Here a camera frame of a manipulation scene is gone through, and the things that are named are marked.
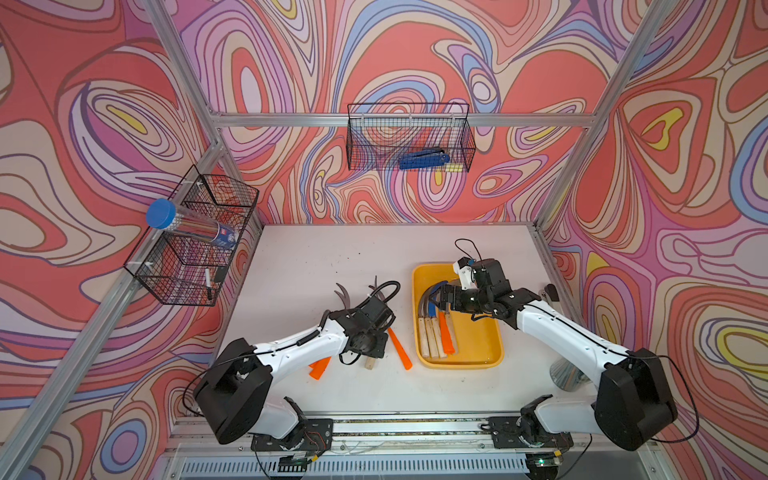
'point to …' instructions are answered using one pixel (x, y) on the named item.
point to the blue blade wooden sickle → (432, 313)
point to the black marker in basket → (208, 283)
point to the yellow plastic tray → (479, 343)
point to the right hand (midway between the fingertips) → (443, 306)
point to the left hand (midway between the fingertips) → (383, 349)
